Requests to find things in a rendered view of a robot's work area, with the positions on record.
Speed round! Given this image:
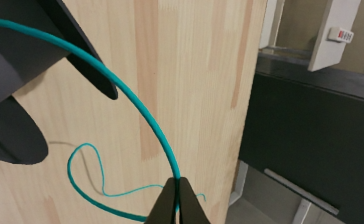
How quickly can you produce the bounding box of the teal cable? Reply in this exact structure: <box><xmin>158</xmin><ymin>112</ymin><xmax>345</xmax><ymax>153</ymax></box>
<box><xmin>0</xmin><ymin>19</ymin><xmax>181</xmax><ymax>222</ymax></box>

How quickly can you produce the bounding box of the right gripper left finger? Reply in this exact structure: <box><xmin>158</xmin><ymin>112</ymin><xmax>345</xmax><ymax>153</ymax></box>
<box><xmin>143</xmin><ymin>177</ymin><xmax>176</xmax><ymax>224</ymax></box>

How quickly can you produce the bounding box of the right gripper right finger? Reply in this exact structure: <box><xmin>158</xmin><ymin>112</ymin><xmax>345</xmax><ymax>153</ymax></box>
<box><xmin>179</xmin><ymin>177</ymin><xmax>211</xmax><ymax>224</ymax></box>

